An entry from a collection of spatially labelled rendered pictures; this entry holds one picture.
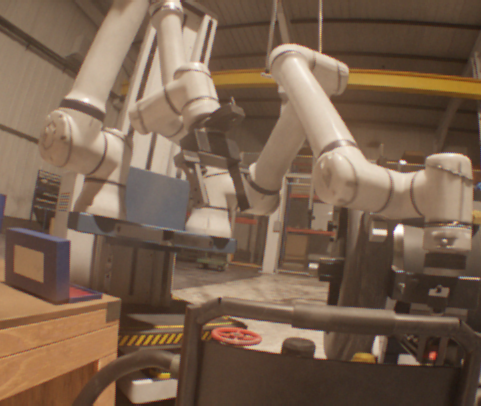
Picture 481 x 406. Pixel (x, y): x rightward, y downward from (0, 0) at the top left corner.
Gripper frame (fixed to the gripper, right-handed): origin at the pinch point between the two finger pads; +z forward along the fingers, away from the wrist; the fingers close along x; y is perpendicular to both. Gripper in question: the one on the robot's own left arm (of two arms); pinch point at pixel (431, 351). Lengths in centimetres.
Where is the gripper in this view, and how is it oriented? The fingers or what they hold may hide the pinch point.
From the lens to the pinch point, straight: 60.3
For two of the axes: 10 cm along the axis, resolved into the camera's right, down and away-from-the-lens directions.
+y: -6.5, -1.9, -7.4
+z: -1.3, 9.8, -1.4
